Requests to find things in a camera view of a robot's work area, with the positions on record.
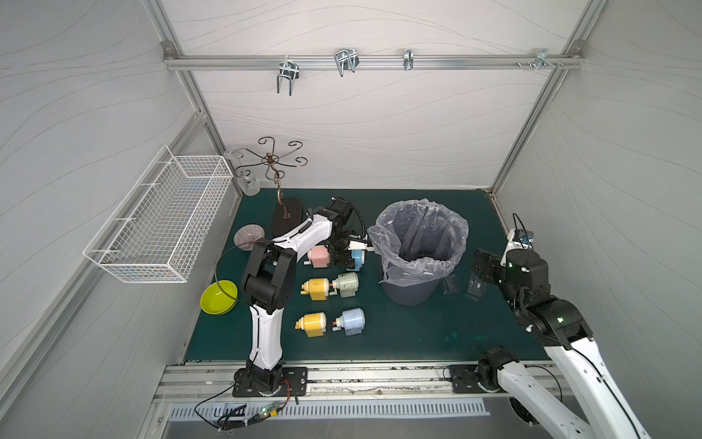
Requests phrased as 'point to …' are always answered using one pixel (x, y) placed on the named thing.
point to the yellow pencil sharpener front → (313, 324)
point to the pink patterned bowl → (246, 236)
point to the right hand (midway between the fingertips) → (495, 254)
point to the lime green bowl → (218, 298)
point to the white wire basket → (156, 232)
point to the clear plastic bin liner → (418, 240)
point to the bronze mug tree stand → (286, 212)
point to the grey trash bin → (410, 295)
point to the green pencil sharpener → (347, 283)
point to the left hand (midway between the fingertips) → (353, 252)
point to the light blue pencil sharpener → (352, 321)
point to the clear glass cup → (245, 175)
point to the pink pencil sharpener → (318, 257)
